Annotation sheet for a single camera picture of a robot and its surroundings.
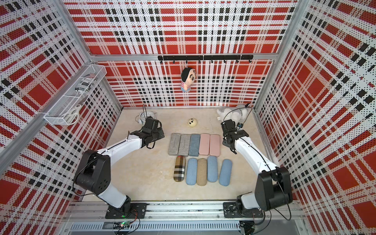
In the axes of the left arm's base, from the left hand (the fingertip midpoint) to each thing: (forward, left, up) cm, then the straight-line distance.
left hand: (163, 132), depth 94 cm
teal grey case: (-5, -20, -7) cm, 22 cm away
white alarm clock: (+22, +20, -7) cm, 30 cm away
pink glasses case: (-2, -27, -9) cm, 29 cm away
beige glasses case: (-23, -25, -7) cm, 35 cm away
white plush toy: (+14, -50, 0) cm, 52 cm away
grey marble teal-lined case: (-4, -7, -7) cm, 11 cm away
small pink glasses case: (-6, -34, -8) cm, 35 cm away
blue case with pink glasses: (-21, -31, -8) cm, 38 cm away
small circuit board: (-49, +14, -8) cm, 51 cm away
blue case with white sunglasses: (-23, -19, -7) cm, 30 cm away
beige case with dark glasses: (-23, -11, -7) cm, 27 cm away
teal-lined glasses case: (-5, -13, -7) cm, 16 cm away
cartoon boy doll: (+26, -16, +25) cm, 39 cm away
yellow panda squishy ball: (+14, -18, -7) cm, 24 cm away
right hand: (-9, -44, +2) cm, 45 cm away
